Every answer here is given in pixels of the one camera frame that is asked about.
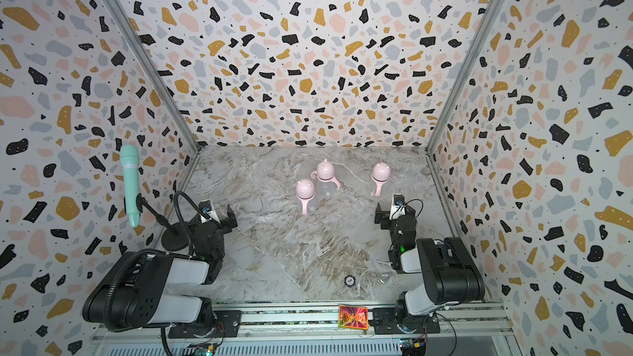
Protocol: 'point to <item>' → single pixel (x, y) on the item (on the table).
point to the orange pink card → (353, 316)
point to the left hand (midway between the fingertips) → (219, 209)
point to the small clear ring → (385, 278)
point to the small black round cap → (349, 280)
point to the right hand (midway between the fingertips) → (398, 203)
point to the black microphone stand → (174, 236)
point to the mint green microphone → (129, 161)
